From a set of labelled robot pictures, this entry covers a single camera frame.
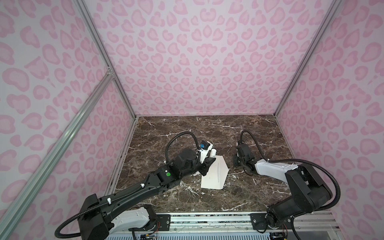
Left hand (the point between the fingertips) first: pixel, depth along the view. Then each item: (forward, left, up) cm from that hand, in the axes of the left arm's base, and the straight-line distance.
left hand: (214, 155), depth 70 cm
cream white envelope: (+1, -3, -24) cm, 24 cm away
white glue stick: (0, +1, +2) cm, 2 cm away
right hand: (+11, -16, -22) cm, 30 cm away
